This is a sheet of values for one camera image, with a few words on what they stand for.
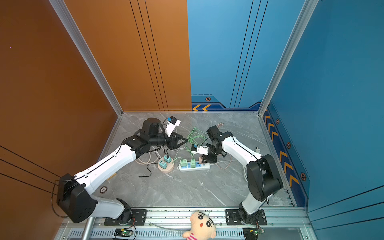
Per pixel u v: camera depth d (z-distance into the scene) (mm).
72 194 400
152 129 601
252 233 705
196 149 754
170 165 889
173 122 670
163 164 843
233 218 725
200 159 828
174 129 669
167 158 868
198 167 871
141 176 871
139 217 742
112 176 497
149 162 920
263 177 458
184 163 854
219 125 1122
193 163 846
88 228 694
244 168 469
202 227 644
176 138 669
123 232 709
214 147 672
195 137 1054
